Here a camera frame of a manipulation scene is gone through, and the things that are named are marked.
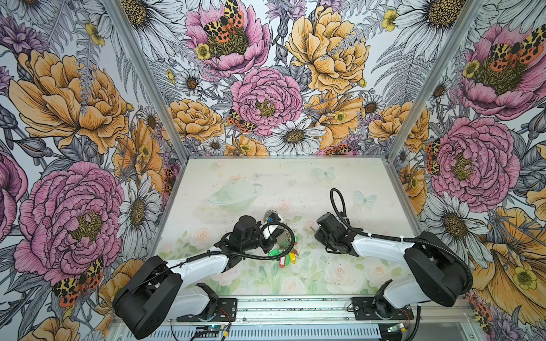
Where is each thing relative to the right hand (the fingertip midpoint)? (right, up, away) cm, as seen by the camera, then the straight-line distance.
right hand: (318, 240), depth 91 cm
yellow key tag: (-11, -5, -5) cm, 13 cm away
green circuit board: (-37, -23, -19) cm, 48 cm away
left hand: (-16, +4, -6) cm, 18 cm away
